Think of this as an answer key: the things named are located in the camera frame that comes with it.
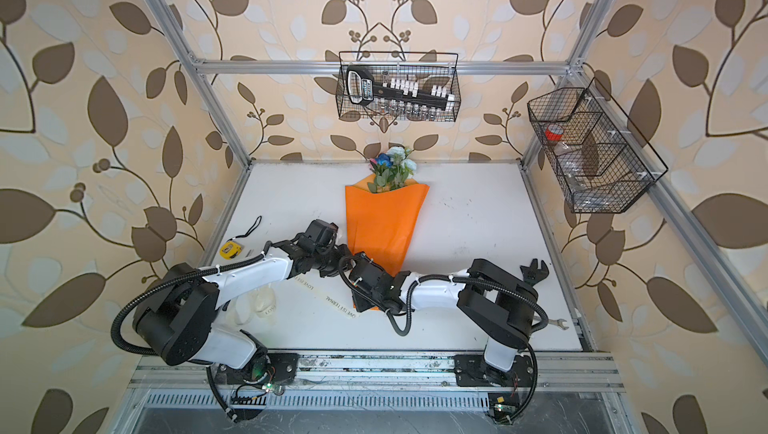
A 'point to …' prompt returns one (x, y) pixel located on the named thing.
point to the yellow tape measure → (230, 250)
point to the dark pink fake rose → (379, 180)
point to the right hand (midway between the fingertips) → (356, 297)
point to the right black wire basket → (592, 148)
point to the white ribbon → (257, 306)
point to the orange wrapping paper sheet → (381, 223)
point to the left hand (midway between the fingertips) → (360, 261)
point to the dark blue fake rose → (385, 160)
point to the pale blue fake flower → (404, 167)
